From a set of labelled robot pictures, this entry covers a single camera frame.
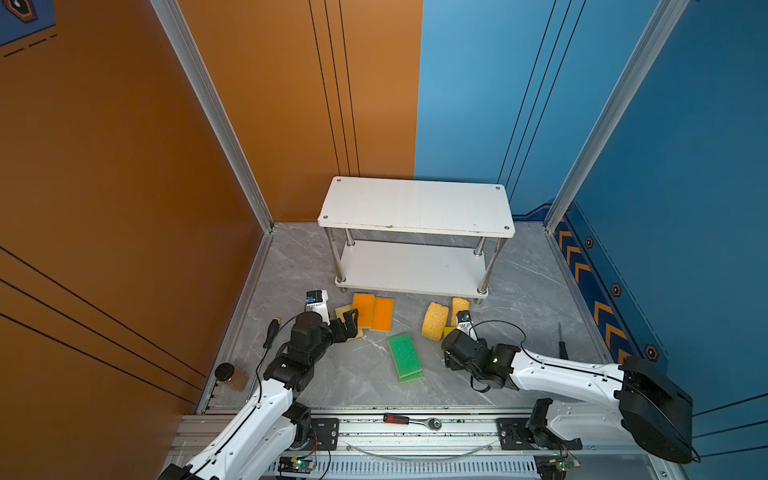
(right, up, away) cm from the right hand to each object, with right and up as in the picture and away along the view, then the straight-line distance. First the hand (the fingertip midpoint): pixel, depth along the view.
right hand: (451, 350), depth 85 cm
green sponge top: (-13, -1, -2) cm, 14 cm away
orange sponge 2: (-20, +8, +8) cm, 23 cm away
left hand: (-30, +12, -2) cm, 32 cm away
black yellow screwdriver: (-53, +6, +6) cm, 54 cm away
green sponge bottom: (-11, -6, -4) cm, 13 cm away
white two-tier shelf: (-8, +34, +31) cm, 47 cm away
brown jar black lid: (-58, -4, -9) cm, 59 cm away
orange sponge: (-26, +11, +9) cm, 29 cm away
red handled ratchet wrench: (-7, -14, -11) cm, 20 cm away
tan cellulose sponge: (-4, +7, +6) cm, 10 cm away
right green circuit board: (+22, -23, -14) cm, 35 cm away
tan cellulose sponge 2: (+4, +12, +9) cm, 15 cm away
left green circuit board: (-40, -23, -14) cm, 48 cm away
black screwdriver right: (+33, 0, +2) cm, 33 cm away
